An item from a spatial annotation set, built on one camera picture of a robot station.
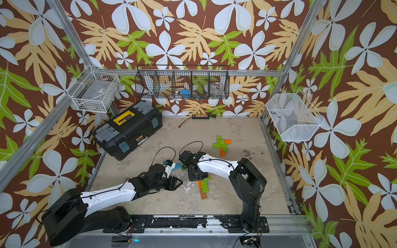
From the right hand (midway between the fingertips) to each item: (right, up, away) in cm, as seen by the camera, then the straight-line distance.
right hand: (195, 177), depth 88 cm
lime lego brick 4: (+7, 0, -2) cm, 7 cm away
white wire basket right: (+56, +34, -5) cm, 65 cm away
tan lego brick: (+5, -8, -5) cm, 11 cm away
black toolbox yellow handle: (-40, +28, +3) cm, 48 cm away
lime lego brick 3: (+6, -4, -4) cm, 8 cm away
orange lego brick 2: (+3, -3, -2) cm, 5 cm away
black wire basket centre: (+1, +59, +9) cm, 59 cm away
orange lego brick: (+22, +20, +16) cm, 34 cm away
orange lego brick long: (+18, +12, +10) cm, 24 cm away
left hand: (-7, 0, -5) cm, 9 cm away
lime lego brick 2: (+16, +18, +13) cm, 28 cm away
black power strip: (+4, +39, +31) cm, 50 cm away
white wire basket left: (-57, +50, -2) cm, 75 cm away
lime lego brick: (+16, +21, +16) cm, 31 cm away
